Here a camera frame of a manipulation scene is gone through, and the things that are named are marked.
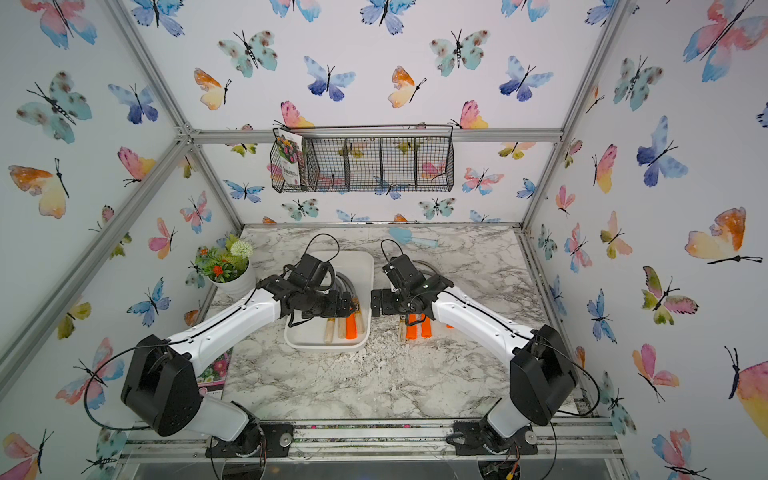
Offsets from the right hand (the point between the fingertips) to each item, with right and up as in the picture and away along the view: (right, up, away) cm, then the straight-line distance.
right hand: (388, 301), depth 82 cm
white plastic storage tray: (-24, -12, +9) cm, 28 cm away
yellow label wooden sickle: (-14, -10, +9) cm, 19 cm away
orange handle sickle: (-11, -10, +9) cm, 17 cm away
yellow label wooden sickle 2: (+4, -10, +9) cm, 14 cm away
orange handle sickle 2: (+7, -10, +9) cm, 15 cm away
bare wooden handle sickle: (-18, -13, +8) cm, 23 cm away
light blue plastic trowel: (+6, +20, +36) cm, 42 cm away
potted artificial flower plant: (-48, +9, +9) cm, 50 cm away
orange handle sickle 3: (+12, -10, +11) cm, 19 cm away
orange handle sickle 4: (+19, -10, +11) cm, 24 cm away
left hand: (-12, -2, +2) cm, 12 cm away
